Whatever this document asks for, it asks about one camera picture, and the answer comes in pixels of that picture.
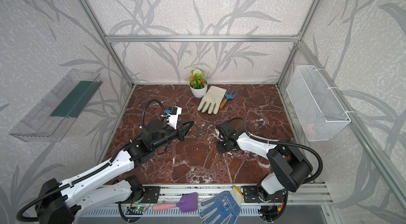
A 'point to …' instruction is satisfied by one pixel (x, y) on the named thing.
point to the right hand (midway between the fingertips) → (220, 142)
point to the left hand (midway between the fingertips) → (195, 119)
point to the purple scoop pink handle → (188, 203)
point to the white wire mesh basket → (320, 115)
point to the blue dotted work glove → (228, 204)
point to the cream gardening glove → (214, 95)
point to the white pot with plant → (198, 83)
